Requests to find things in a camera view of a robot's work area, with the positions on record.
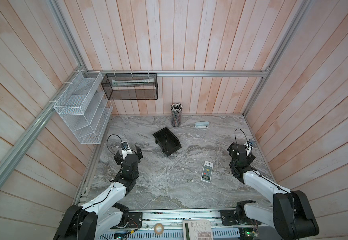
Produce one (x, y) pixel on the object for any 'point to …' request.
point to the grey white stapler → (201, 125)
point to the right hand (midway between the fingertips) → (242, 146)
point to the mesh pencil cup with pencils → (176, 108)
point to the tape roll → (162, 227)
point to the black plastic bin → (167, 140)
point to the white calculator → (197, 229)
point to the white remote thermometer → (207, 171)
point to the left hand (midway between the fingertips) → (129, 150)
